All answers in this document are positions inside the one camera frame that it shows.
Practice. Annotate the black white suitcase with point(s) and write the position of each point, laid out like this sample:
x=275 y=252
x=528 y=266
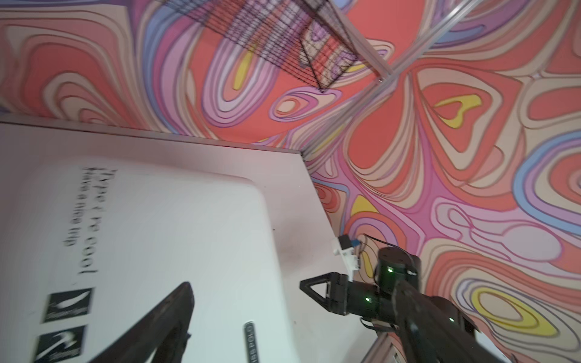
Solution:
x=90 y=246

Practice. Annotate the black wire basket back wall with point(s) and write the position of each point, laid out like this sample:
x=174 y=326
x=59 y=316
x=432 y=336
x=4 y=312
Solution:
x=305 y=39

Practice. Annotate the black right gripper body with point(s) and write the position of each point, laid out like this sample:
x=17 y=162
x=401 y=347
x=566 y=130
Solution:
x=373 y=301

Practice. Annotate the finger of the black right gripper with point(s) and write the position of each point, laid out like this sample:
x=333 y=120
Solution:
x=322 y=289

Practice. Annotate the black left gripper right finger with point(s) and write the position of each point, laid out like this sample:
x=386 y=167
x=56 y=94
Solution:
x=427 y=335

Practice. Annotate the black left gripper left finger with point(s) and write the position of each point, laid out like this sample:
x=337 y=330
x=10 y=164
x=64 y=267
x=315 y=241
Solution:
x=160 y=336

